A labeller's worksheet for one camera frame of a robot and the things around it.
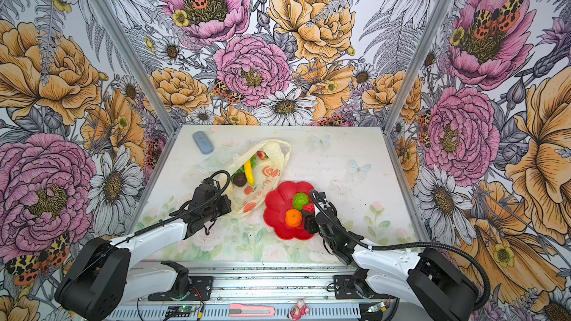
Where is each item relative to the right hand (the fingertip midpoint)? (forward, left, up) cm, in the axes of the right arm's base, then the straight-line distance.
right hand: (310, 216), depth 86 cm
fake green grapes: (+21, +28, +2) cm, 35 cm away
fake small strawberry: (+30, +20, 0) cm, 36 cm away
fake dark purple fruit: (+18, +29, -1) cm, 34 cm away
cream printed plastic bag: (+9, +26, -3) cm, 28 cm away
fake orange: (-1, +7, +1) cm, 7 cm away
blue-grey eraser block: (+41, +51, -1) cm, 65 cm away
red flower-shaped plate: (+7, +12, -2) cm, 15 cm away
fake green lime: (+6, +4, +1) cm, 7 cm away
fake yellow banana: (+19, +25, +2) cm, 32 cm away
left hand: (+5, +32, -1) cm, 32 cm away
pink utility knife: (-29, +21, -3) cm, 36 cm away
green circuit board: (-28, +43, -4) cm, 52 cm away
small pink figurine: (-30, +7, -1) cm, 31 cm away
